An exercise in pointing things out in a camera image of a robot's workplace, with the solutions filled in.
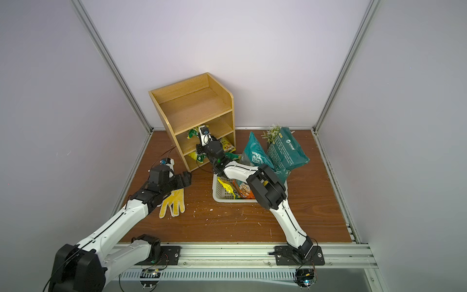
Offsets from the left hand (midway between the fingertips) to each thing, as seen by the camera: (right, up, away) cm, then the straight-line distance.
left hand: (185, 174), depth 85 cm
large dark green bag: (+45, +10, -9) cm, 47 cm away
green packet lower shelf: (+4, +7, +15) cm, 17 cm away
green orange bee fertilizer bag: (+28, -7, -3) cm, 29 cm away
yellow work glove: (-6, -13, +3) cm, 14 cm away
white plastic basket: (+17, -10, -2) cm, 20 cm away
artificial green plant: (+43, +20, +9) cm, 48 cm away
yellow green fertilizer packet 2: (+2, +20, +5) cm, 21 cm away
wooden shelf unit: (0, +34, +4) cm, 35 cm away
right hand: (+6, +21, +3) cm, 22 cm away
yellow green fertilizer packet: (+20, -6, 0) cm, 21 cm away
